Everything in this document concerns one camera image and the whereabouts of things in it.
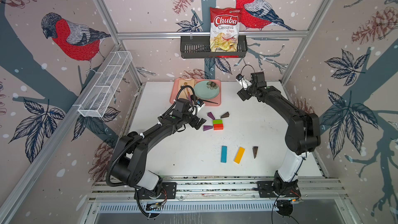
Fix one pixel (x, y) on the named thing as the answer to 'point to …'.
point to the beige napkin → (186, 92)
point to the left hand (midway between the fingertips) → (201, 111)
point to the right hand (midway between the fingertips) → (243, 86)
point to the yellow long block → (239, 155)
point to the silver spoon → (181, 86)
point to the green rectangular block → (217, 121)
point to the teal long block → (223, 154)
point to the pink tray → (173, 90)
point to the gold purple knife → (189, 96)
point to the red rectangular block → (218, 126)
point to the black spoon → (193, 98)
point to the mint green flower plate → (205, 89)
